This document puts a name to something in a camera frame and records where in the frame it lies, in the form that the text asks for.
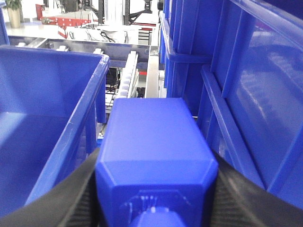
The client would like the blue plastic bin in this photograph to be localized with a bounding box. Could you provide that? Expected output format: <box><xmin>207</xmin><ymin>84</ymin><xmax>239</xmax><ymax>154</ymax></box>
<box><xmin>158</xmin><ymin>0</ymin><xmax>228</xmax><ymax>116</ymax></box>
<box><xmin>0</xmin><ymin>44</ymin><xmax>111</xmax><ymax>219</ymax></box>
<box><xmin>196</xmin><ymin>0</ymin><xmax>303</xmax><ymax>211</ymax></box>
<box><xmin>0</xmin><ymin>7</ymin><xmax>10</xmax><ymax>45</ymax></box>

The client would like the blue plastic box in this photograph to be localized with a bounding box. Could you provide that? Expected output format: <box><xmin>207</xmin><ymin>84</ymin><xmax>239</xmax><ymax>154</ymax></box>
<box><xmin>94</xmin><ymin>97</ymin><xmax>219</xmax><ymax>227</ymax></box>

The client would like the green plant in tan pot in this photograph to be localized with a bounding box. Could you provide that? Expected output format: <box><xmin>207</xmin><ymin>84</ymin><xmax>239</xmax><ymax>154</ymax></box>
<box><xmin>3</xmin><ymin>0</ymin><xmax>22</xmax><ymax>28</ymax></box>

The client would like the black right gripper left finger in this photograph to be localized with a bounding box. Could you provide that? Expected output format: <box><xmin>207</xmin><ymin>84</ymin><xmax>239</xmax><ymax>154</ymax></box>
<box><xmin>0</xmin><ymin>148</ymin><xmax>99</xmax><ymax>227</ymax></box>

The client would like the red metal frame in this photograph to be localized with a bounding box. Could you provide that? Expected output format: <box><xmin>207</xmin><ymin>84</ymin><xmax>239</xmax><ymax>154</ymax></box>
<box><xmin>35</xmin><ymin>3</ymin><xmax>92</xmax><ymax>40</ymax></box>

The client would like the black cable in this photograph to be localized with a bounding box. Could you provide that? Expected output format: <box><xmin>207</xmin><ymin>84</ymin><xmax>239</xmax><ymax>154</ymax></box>
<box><xmin>68</xmin><ymin>29</ymin><xmax>130</xmax><ymax>44</ymax></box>

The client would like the steel roller rack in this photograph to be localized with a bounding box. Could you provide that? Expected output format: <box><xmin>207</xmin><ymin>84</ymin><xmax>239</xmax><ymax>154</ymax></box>
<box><xmin>8</xmin><ymin>36</ymin><xmax>166</xmax><ymax>152</ymax></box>

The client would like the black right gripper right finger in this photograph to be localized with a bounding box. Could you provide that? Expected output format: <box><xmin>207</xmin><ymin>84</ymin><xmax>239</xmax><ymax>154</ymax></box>
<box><xmin>210</xmin><ymin>152</ymin><xmax>303</xmax><ymax>227</ymax></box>

